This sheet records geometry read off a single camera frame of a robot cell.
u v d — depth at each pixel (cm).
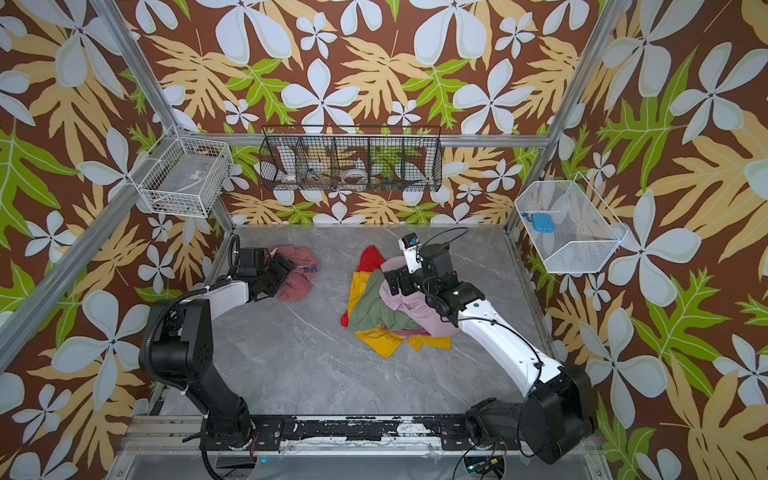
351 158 98
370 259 108
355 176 99
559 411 40
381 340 89
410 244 69
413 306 83
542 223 86
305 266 102
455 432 73
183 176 86
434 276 60
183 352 48
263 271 84
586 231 78
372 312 88
